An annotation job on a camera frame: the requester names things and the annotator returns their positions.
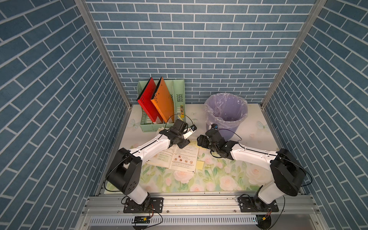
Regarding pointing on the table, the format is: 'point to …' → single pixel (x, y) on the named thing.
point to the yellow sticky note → (200, 165)
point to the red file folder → (144, 99)
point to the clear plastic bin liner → (225, 110)
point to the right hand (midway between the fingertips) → (201, 140)
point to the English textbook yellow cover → (183, 159)
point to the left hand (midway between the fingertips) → (186, 137)
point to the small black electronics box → (142, 219)
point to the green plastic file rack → (177, 88)
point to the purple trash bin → (229, 133)
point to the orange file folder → (163, 99)
